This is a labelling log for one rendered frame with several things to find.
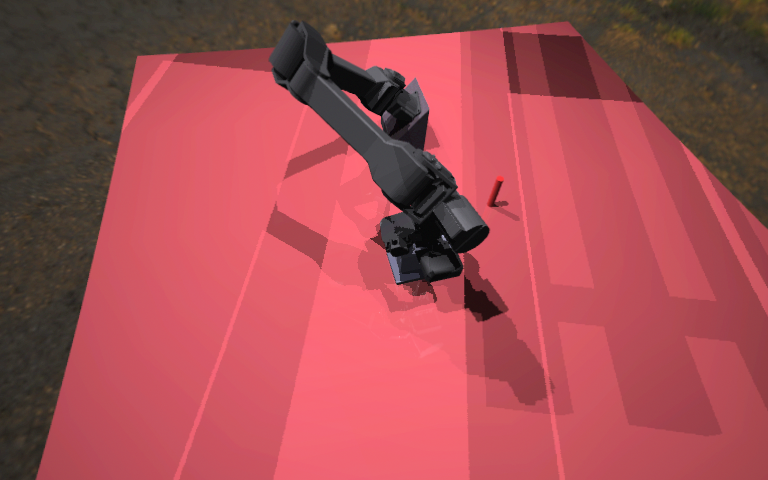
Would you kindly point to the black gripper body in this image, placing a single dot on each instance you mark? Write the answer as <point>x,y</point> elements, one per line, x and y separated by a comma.
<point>439,261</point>

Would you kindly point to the dark red peg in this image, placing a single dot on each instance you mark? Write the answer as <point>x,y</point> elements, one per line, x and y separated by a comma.
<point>495,191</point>

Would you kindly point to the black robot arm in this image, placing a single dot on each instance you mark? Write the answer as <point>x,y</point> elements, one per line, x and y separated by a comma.
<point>315,77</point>

